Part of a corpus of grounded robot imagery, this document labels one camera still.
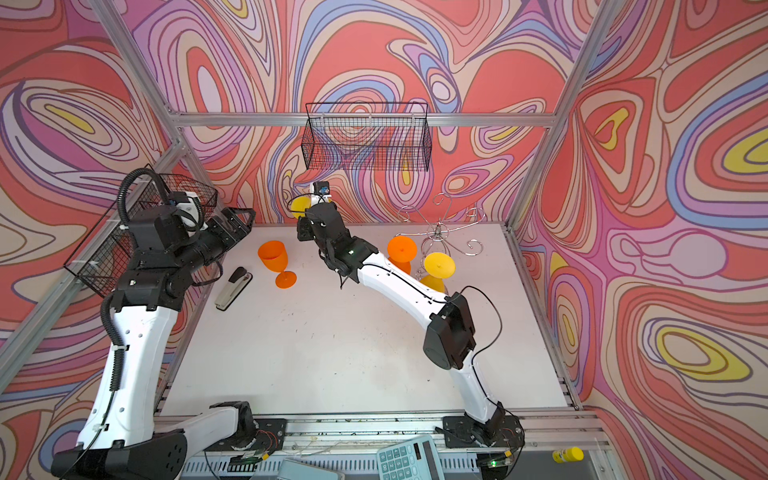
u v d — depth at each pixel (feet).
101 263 2.13
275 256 2.98
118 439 1.17
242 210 2.02
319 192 2.13
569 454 2.13
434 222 4.06
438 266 2.27
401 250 2.39
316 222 1.88
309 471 2.10
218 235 1.86
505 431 2.42
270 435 2.40
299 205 2.90
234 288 3.24
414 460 2.25
